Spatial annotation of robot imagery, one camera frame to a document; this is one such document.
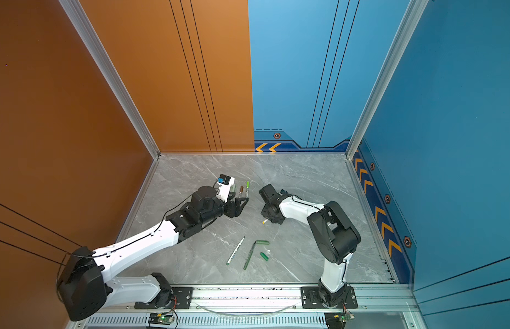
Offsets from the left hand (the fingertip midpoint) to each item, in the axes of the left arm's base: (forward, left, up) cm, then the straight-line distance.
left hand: (243, 194), depth 78 cm
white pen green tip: (-15, +4, -20) cm, 25 cm away
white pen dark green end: (-3, +2, +8) cm, 9 cm away
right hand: (+2, -10, -21) cm, 23 cm away
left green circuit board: (-38, +28, -22) cm, 52 cm away
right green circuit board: (-38, -34, -21) cm, 55 cm away
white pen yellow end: (-2, -9, -19) cm, 21 cm away
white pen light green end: (+18, 0, -20) cm, 27 cm away
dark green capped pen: (-11, -6, -20) cm, 24 cm away
